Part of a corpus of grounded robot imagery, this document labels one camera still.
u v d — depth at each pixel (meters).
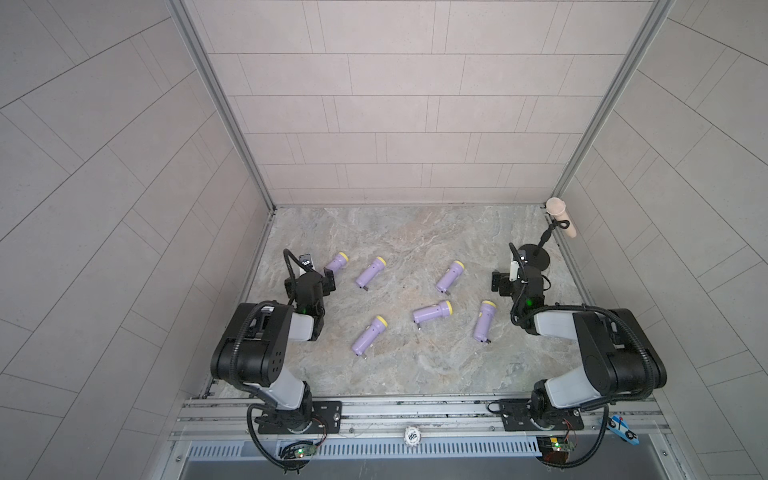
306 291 0.70
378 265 0.96
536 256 1.00
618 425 0.69
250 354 0.44
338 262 0.97
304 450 0.65
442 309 0.87
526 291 0.70
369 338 0.82
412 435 0.64
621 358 0.44
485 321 0.85
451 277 0.95
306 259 0.79
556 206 0.80
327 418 0.71
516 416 0.71
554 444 0.68
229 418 0.72
